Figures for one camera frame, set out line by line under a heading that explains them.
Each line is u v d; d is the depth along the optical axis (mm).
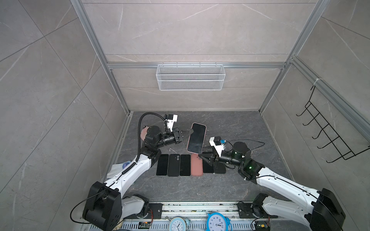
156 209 732
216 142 602
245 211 731
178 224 669
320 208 394
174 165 903
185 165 901
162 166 903
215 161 616
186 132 663
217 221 690
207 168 877
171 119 673
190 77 1004
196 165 876
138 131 602
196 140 684
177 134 624
